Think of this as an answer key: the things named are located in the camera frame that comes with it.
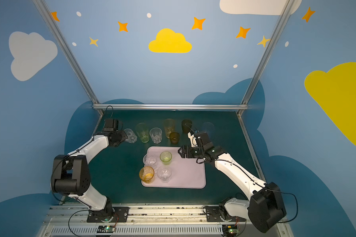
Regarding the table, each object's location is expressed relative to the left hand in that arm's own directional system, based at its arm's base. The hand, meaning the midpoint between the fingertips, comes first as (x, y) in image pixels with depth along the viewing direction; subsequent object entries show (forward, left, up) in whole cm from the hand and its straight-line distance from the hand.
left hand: (127, 134), depth 95 cm
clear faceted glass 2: (+6, -17, -8) cm, 20 cm away
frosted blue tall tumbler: (+6, -54, +1) cm, 54 cm away
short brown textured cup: (+4, -31, -9) cm, 32 cm away
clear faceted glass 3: (-13, -16, -9) cm, 23 cm away
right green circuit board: (-49, -60, -10) cm, 78 cm away
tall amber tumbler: (+9, -27, 0) cm, 28 cm away
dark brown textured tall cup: (+12, -39, -3) cm, 41 cm away
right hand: (-13, -39, +5) cm, 41 cm away
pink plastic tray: (-20, -31, -9) cm, 38 cm away
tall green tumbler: (+5, -9, -1) cm, 10 cm away
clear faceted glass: (+2, -1, -7) cm, 7 cm away
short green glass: (-12, -26, -7) cm, 29 cm away
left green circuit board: (-50, +1, -9) cm, 51 cm away
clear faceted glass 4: (-22, -26, -10) cm, 35 cm away
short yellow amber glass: (-23, -15, -7) cm, 28 cm away
